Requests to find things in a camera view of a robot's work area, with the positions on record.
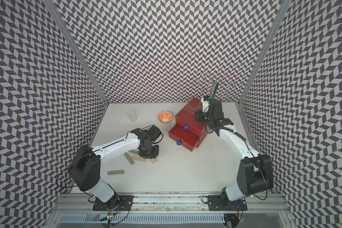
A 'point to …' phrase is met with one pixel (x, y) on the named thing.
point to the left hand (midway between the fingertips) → (154, 158)
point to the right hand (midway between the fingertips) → (196, 115)
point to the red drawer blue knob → (186, 127)
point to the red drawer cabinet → (189, 132)
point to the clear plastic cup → (132, 114)
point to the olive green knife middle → (128, 158)
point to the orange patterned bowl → (165, 117)
